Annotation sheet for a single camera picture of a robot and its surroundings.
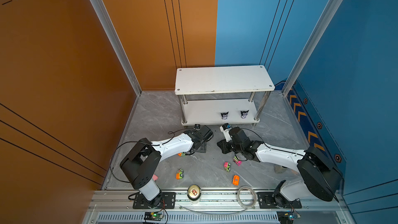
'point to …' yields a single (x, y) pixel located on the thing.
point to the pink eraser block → (154, 177)
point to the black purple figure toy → (244, 114)
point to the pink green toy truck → (237, 160)
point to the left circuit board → (152, 216)
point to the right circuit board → (287, 216)
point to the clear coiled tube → (252, 206)
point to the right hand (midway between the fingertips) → (216, 144)
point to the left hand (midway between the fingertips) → (198, 145)
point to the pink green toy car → (227, 166)
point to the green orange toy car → (181, 154)
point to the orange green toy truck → (180, 174)
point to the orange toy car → (236, 180)
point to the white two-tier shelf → (223, 96)
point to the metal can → (194, 193)
